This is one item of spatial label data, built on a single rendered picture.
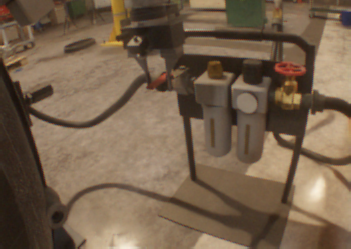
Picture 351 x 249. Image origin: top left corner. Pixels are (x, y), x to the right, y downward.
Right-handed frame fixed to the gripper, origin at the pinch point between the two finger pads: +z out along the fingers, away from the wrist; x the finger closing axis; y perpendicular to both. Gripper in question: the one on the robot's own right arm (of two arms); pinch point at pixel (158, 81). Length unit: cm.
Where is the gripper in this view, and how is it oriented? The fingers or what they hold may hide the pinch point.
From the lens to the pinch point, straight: 53.7
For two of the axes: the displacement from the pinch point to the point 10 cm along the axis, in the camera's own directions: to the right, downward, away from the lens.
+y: -5.0, 4.7, -7.3
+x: 8.6, 1.5, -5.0
